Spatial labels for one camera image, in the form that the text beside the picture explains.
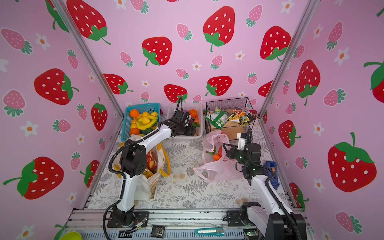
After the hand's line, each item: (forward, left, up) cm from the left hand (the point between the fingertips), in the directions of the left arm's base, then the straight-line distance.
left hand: (192, 130), depth 98 cm
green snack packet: (+3, -17, +9) cm, 19 cm away
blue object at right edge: (-23, -48, -5) cm, 53 cm away
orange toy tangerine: (+18, +45, -2) cm, 49 cm away
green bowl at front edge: (-57, +54, -8) cm, 79 cm away
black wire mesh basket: (-2, -25, +3) cm, 26 cm away
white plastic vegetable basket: (+13, -3, -5) cm, 14 cm away
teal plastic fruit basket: (+14, +40, -4) cm, 42 cm away
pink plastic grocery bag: (-29, -14, +6) cm, 32 cm away
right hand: (-17, -18, +8) cm, 26 cm away
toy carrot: (-16, -15, -8) cm, 23 cm away
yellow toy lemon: (+12, +35, -3) cm, 37 cm away
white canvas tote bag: (-25, +18, +2) cm, 31 cm away
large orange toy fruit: (+4, +42, -6) cm, 43 cm away
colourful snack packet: (+2, -31, +11) cm, 33 cm away
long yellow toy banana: (+7, +33, -4) cm, 34 cm away
